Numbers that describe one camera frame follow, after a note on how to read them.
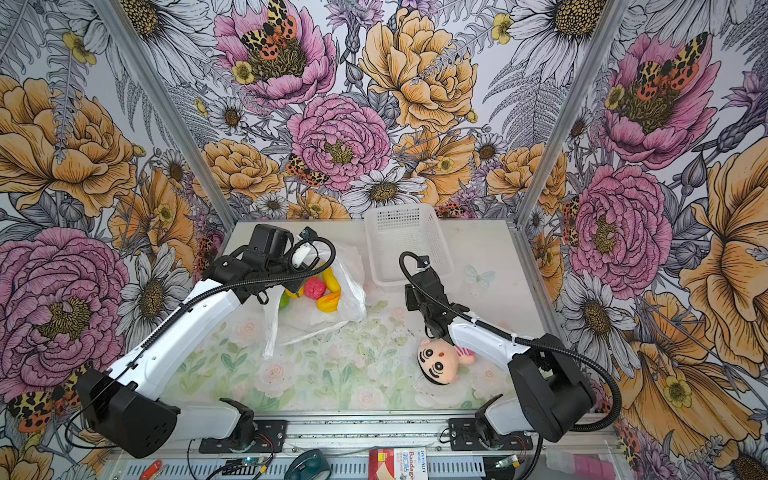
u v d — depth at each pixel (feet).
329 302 3.12
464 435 2.43
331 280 3.19
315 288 3.16
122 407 1.24
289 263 2.20
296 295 3.18
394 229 3.94
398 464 2.21
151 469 2.30
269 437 2.41
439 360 2.56
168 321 1.47
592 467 2.26
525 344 1.54
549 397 1.41
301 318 3.15
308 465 2.07
